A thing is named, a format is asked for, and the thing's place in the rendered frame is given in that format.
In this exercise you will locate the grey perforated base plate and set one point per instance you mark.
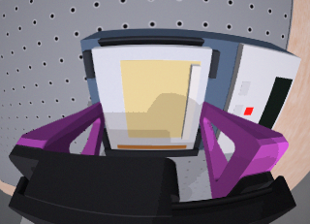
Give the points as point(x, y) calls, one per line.
point(42, 76)

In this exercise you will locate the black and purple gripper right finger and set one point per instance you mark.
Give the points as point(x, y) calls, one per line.
point(257, 149)

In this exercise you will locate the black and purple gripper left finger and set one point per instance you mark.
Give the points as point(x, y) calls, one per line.
point(57, 135)

